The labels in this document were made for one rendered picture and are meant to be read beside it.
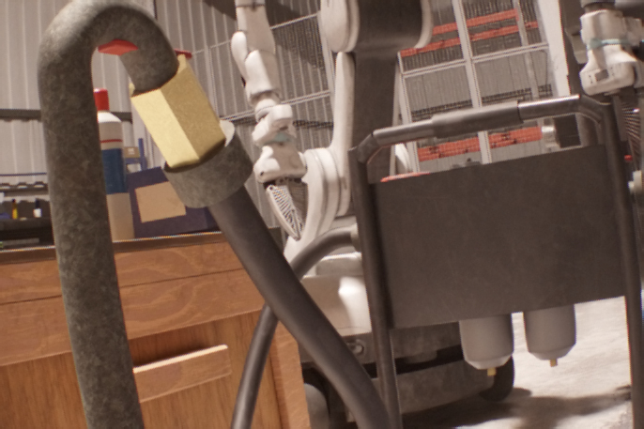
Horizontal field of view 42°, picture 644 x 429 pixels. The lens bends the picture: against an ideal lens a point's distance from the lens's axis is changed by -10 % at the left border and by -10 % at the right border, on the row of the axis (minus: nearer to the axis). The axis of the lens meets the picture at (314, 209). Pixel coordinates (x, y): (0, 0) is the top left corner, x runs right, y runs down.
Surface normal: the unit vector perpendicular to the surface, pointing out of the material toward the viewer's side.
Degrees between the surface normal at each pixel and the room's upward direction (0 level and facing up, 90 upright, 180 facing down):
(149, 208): 96
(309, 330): 127
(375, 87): 121
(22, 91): 90
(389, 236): 90
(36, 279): 90
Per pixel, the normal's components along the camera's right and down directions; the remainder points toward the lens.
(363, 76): 0.33, 0.44
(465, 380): 0.54, -0.11
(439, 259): -0.44, 0.03
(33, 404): 0.88, -0.15
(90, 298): 0.19, -0.07
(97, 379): -0.07, -0.03
